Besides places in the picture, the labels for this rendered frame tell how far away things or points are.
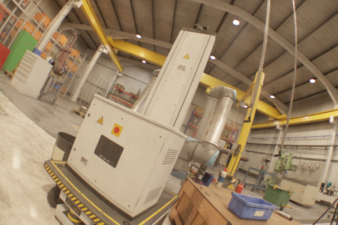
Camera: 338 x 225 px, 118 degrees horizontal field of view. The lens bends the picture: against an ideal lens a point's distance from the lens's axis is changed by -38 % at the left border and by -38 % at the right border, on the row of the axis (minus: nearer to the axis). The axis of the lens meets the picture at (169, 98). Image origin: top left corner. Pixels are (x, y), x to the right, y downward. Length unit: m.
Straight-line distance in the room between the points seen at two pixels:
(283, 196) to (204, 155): 3.28
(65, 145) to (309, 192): 6.88
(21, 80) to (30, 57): 0.68
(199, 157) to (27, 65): 4.90
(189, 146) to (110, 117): 0.64
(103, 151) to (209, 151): 0.75
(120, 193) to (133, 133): 0.32
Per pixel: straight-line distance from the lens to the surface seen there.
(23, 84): 5.16
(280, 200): 4.24
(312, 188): 6.96
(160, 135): 0.76
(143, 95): 1.66
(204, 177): 1.85
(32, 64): 5.12
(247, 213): 1.12
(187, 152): 1.27
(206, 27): 1.62
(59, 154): 1.60
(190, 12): 11.13
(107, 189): 0.91
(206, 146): 1.26
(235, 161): 5.27
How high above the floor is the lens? 0.79
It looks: 12 degrees up
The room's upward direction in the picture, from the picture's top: 24 degrees clockwise
